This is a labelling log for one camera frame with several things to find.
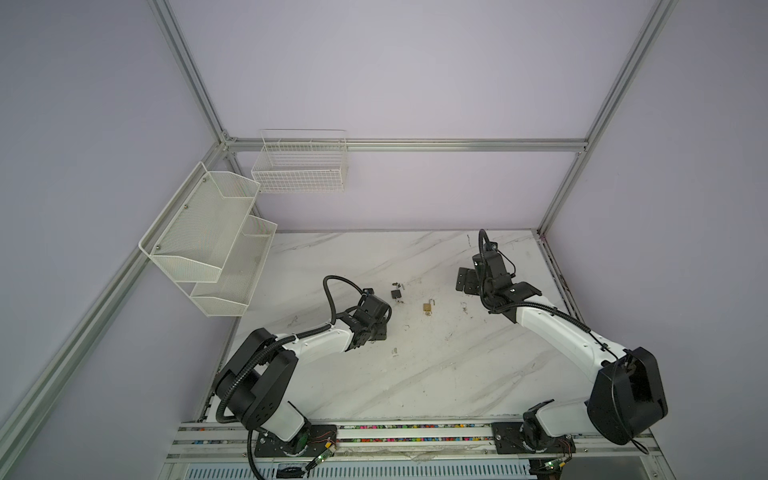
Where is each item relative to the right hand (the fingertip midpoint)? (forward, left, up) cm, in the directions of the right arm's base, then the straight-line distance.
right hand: (472, 273), depth 86 cm
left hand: (-11, +29, -13) cm, 34 cm away
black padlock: (+3, +23, -16) cm, 28 cm away
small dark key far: (+7, +22, -16) cm, 28 cm away
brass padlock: (-1, +12, -17) cm, 21 cm away
